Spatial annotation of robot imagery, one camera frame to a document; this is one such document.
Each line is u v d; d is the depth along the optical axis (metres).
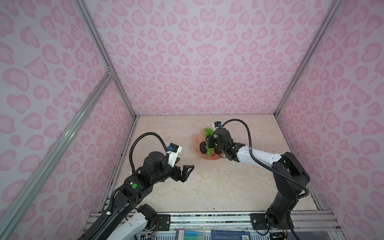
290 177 0.47
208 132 0.87
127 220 0.58
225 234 0.69
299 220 0.75
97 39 0.78
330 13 0.71
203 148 0.95
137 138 0.49
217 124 0.80
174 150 0.59
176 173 0.60
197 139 1.01
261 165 0.47
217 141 0.72
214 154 0.92
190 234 0.69
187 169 0.60
